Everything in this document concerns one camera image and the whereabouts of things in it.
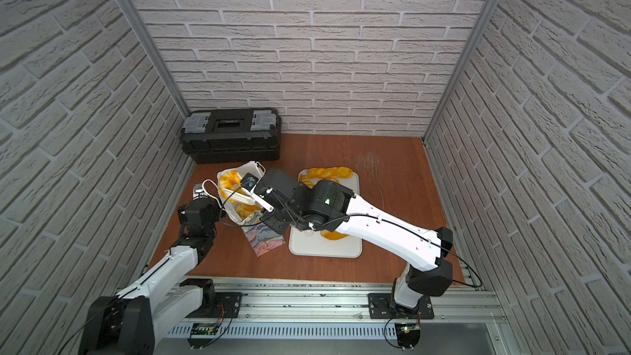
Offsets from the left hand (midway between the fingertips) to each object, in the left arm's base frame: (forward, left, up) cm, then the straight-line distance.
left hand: (203, 197), depth 85 cm
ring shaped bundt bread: (-8, -18, +22) cm, 29 cm away
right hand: (-14, -29, +19) cm, 37 cm away
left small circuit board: (-37, -6, -15) cm, 41 cm away
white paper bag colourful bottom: (-15, -22, -2) cm, 27 cm away
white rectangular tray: (-13, -40, -10) cm, 43 cm away
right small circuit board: (-40, -67, -10) cm, 79 cm away
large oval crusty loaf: (-11, -46, -8) cm, 48 cm away
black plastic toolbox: (+26, -5, +5) cm, 27 cm away
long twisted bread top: (+16, -47, -8) cm, 50 cm away
